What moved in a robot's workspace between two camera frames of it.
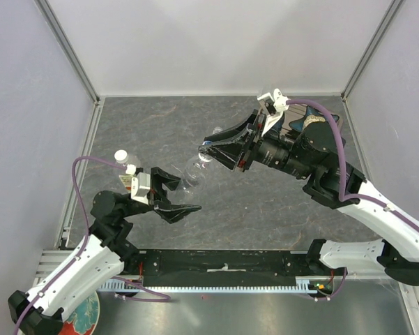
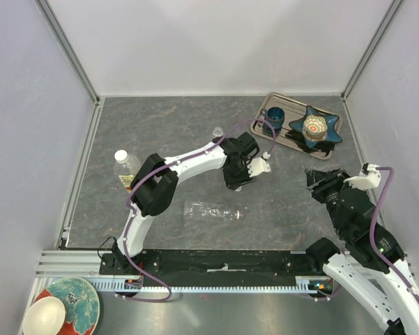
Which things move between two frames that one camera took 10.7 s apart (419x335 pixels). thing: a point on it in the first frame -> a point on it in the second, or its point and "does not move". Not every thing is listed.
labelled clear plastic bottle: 122,158 does not move
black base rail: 226,268 does not move
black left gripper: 172,212 -> 233,183
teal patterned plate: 83,320 does not move
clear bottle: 194,176 -> 195,211
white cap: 120,155 does not move
